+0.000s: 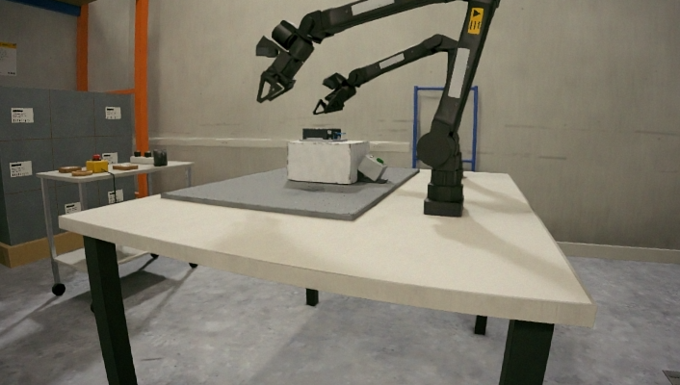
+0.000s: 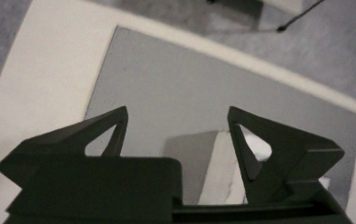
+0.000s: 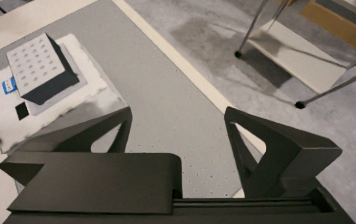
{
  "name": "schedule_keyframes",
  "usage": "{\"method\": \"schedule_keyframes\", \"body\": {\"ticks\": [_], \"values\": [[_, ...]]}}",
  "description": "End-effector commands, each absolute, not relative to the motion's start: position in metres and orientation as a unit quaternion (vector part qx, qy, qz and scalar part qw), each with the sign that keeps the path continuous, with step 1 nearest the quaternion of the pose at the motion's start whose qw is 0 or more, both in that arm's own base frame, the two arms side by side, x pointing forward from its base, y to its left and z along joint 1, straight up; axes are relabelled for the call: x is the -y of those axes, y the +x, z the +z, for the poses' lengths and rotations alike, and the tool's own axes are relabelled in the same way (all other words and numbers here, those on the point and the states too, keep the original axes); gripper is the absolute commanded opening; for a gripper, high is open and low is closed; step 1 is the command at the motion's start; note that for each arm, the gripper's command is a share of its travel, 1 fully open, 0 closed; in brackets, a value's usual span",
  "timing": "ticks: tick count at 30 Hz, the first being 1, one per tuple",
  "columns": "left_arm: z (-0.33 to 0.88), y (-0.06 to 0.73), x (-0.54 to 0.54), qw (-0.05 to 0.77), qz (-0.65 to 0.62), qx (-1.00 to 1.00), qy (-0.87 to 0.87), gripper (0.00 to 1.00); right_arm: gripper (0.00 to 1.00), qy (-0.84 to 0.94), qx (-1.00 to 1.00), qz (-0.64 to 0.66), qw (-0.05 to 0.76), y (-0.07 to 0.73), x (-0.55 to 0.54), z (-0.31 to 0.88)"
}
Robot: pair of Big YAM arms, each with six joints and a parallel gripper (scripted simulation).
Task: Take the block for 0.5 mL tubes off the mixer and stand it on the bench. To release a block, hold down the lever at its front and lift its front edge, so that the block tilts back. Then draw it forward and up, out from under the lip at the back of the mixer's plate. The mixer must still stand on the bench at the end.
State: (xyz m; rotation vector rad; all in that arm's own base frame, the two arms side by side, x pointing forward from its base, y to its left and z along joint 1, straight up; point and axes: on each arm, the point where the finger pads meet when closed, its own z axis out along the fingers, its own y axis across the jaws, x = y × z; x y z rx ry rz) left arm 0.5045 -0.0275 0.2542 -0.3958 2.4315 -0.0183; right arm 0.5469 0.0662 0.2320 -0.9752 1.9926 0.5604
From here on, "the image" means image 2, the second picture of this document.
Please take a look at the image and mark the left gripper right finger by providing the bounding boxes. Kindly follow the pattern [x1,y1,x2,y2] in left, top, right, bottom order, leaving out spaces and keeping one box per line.
[227,106,345,203]

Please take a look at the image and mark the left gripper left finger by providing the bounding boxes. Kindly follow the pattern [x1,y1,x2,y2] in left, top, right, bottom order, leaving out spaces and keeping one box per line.
[12,106,129,156]

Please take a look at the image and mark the grey perforated base plate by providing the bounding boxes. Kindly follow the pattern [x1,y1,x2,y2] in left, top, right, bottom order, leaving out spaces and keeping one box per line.
[84,22,356,213]

